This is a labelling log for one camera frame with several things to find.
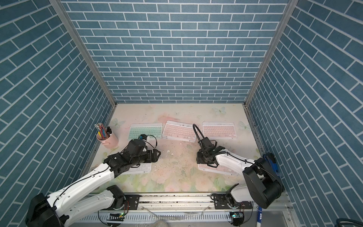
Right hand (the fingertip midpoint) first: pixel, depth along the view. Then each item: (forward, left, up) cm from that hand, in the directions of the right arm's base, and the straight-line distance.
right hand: (199, 160), depth 89 cm
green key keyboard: (+21, +38, 0) cm, 43 cm away
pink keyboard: (+25, -14, -1) cm, 29 cm away
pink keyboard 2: (+20, +16, +1) cm, 26 cm away
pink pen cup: (+4, +57, +7) cm, 58 cm away
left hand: (-3, +24, +11) cm, 26 cm away
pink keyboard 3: (-5, -13, 0) cm, 13 cm away
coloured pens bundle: (+7, +61, +13) cm, 63 cm away
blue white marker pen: (-28, -30, +1) cm, 41 cm away
